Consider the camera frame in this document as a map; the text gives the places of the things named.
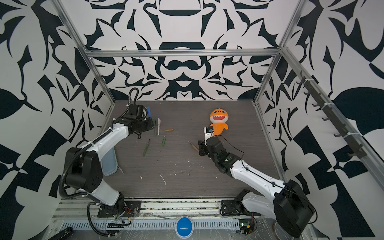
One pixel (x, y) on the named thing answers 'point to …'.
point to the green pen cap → (163, 141)
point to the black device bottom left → (63, 234)
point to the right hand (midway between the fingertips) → (201, 140)
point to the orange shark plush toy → (219, 117)
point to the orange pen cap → (169, 130)
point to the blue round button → (184, 227)
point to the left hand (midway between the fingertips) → (153, 121)
